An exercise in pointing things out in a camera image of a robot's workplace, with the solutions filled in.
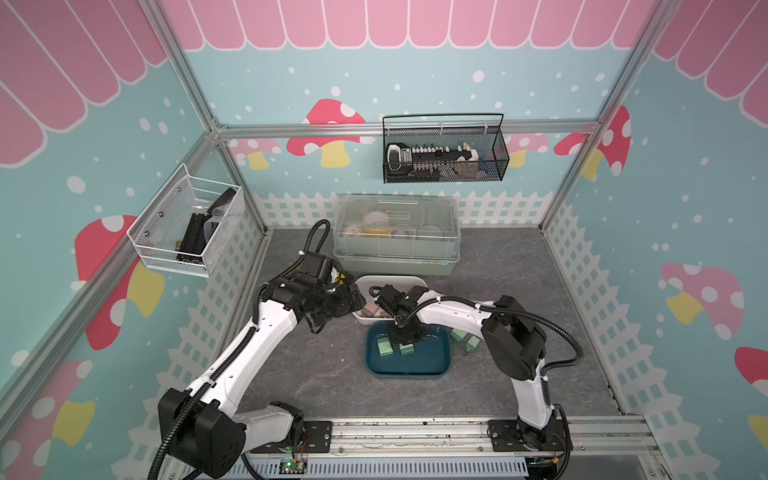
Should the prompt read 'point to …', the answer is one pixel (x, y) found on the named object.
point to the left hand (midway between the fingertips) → (350, 312)
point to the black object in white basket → (198, 232)
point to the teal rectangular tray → (431, 358)
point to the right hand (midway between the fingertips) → (399, 342)
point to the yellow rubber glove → (337, 277)
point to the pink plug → (371, 309)
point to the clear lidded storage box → (403, 235)
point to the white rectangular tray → (400, 282)
